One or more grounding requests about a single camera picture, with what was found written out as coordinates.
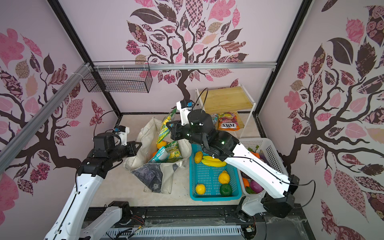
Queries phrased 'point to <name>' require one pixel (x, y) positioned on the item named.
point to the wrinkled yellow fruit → (198, 157)
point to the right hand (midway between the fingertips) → (168, 121)
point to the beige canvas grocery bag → (156, 177)
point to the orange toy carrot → (245, 182)
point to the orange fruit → (154, 153)
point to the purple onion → (256, 187)
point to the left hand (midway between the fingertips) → (141, 146)
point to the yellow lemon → (200, 189)
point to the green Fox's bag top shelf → (162, 156)
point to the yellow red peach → (161, 144)
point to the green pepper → (225, 190)
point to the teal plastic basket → (209, 177)
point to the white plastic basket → (253, 203)
